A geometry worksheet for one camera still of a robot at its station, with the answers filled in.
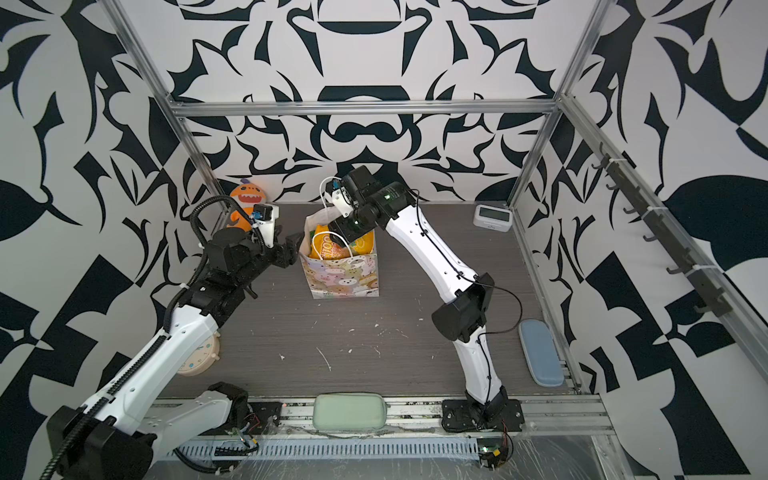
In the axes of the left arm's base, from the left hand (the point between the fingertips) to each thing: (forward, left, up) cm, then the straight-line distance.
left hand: (290, 223), depth 73 cm
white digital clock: (+26, -64, -28) cm, 74 cm away
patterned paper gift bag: (-7, -11, -11) cm, 17 cm away
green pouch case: (-35, -13, -30) cm, 48 cm away
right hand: (+1, -12, -3) cm, 12 cm away
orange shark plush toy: (+33, +26, -22) cm, 47 cm away
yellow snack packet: (-1, -7, -9) cm, 11 cm away
